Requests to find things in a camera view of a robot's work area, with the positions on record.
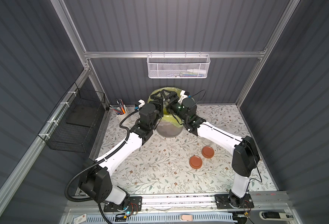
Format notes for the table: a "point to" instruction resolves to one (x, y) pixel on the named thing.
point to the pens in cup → (119, 103)
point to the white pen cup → (120, 112)
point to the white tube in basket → (196, 71)
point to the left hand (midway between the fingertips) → (166, 97)
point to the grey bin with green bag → (168, 126)
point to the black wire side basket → (72, 126)
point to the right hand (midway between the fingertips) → (163, 93)
